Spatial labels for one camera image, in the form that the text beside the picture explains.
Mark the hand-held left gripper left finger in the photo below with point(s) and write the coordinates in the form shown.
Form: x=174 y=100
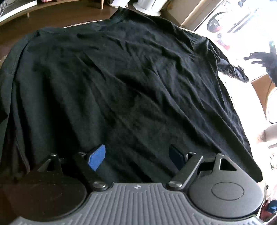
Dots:
x=97 y=156

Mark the black t-shirt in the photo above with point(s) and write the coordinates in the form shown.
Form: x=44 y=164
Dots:
x=129 y=86

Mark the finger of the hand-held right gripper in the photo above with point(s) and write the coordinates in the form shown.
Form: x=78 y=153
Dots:
x=258 y=55
x=261 y=63

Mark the washing machine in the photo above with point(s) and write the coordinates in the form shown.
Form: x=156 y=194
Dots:
x=216 y=19

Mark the cardboard box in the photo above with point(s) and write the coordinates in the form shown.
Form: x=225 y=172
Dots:
x=264 y=90

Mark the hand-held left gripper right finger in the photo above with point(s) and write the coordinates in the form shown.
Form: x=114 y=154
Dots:
x=176 y=155

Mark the white standing air conditioner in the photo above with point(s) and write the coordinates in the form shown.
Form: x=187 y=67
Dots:
x=149 y=6

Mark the white flat box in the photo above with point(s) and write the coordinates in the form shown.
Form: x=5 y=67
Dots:
x=15 y=9

